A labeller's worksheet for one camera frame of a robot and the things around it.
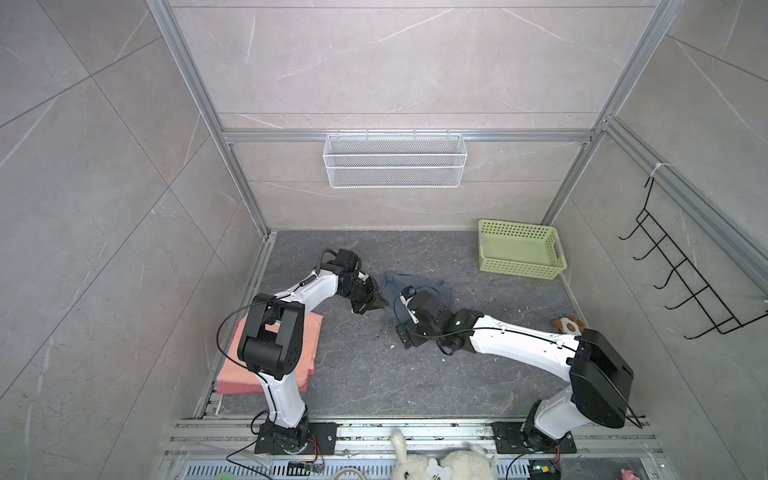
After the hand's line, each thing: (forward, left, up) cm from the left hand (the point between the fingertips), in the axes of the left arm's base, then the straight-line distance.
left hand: (389, 297), depth 89 cm
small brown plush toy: (-8, -56, -7) cm, 57 cm away
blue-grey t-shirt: (+10, -3, -7) cm, 13 cm away
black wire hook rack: (-23, -65, +24) cm, 73 cm away
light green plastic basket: (+25, -51, -9) cm, 58 cm away
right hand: (-8, -6, -1) cm, 10 cm away
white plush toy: (-42, -16, -1) cm, 45 cm away
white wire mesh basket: (+42, -3, +20) cm, 47 cm away
